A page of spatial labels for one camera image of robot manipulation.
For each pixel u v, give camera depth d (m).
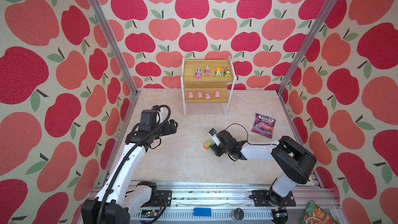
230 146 0.71
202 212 0.71
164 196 0.75
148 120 0.58
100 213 0.37
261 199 0.73
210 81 0.81
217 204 0.73
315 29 0.86
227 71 0.82
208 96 0.94
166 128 0.69
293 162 0.46
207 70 0.82
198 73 0.82
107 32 0.86
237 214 0.62
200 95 0.95
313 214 0.69
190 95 0.95
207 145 0.90
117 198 0.39
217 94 0.96
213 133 0.82
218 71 0.82
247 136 0.96
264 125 0.98
